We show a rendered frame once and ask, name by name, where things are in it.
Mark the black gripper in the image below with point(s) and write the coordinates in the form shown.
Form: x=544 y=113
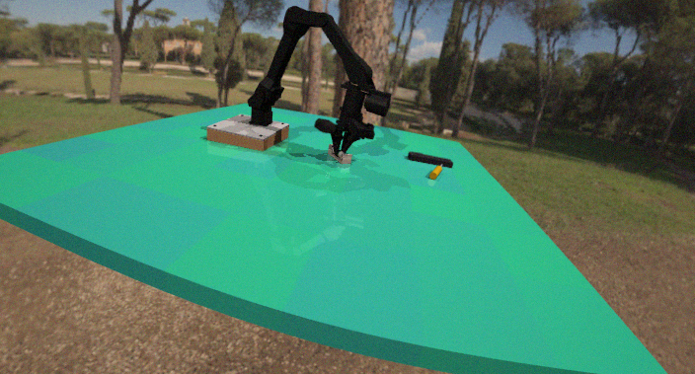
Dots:
x=336 y=130

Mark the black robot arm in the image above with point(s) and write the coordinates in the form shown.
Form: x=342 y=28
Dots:
x=296 y=24

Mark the yellow-handled screwdriver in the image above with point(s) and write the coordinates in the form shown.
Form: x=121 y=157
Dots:
x=435 y=172

